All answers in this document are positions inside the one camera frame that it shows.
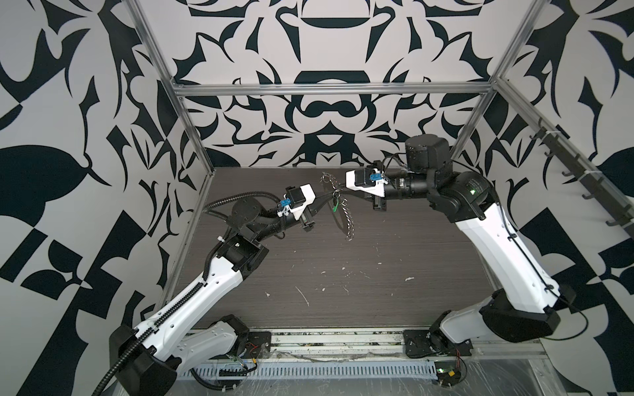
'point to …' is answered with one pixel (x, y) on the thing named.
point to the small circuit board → (448, 372)
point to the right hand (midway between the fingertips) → (342, 182)
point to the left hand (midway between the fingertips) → (335, 184)
